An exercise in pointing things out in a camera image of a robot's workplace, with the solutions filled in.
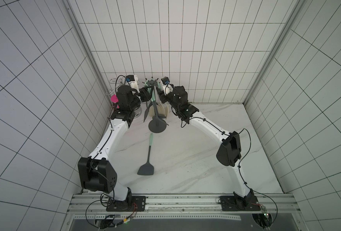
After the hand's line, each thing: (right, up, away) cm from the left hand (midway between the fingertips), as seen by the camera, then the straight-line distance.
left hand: (151, 89), depth 77 cm
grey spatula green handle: (-3, -46, +7) cm, 47 cm away
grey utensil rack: (+1, -22, +29) cm, 36 cm away
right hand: (+7, +6, +4) cm, 10 cm away
